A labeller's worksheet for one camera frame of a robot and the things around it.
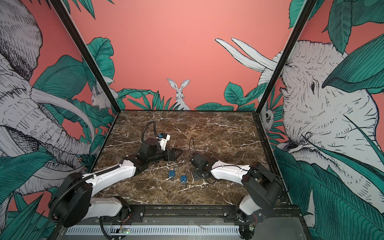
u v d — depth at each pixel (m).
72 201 0.41
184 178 0.85
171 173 0.88
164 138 0.76
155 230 0.70
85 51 0.84
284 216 0.76
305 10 0.70
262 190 0.44
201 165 0.68
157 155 0.71
